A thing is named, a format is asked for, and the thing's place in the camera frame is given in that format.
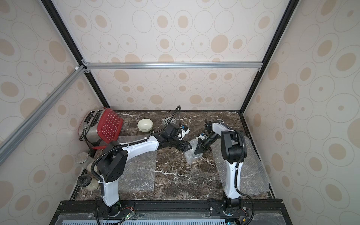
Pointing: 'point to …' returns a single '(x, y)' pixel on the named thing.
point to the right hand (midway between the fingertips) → (201, 152)
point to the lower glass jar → (86, 182)
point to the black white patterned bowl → (165, 121)
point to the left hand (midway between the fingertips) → (192, 145)
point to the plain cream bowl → (145, 124)
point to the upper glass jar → (84, 160)
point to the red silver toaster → (100, 127)
